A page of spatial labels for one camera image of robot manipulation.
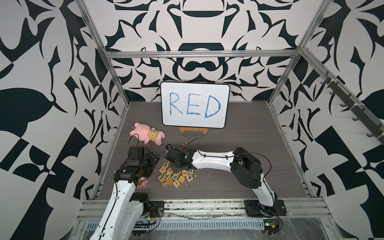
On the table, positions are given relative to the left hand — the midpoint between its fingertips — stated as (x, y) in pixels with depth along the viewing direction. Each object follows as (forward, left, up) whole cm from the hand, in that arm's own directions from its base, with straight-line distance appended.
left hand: (156, 156), depth 81 cm
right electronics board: (-32, -55, -11) cm, 65 cm away
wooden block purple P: (-9, -17, -8) cm, 21 cm away
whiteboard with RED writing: (+30, -22, +8) cm, 38 cm away
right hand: (+1, -9, -8) cm, 12 cm away
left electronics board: (-29, +6, -13) cm, 32 cm away
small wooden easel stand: (+21, -21, -5) cm, 30 cm away
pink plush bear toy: (+17, +9, -3) cm, 19 cm away
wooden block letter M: (-6, -18, -8) cm, 20 cm away
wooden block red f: (-7, -15, -8) cm, 18 cm away
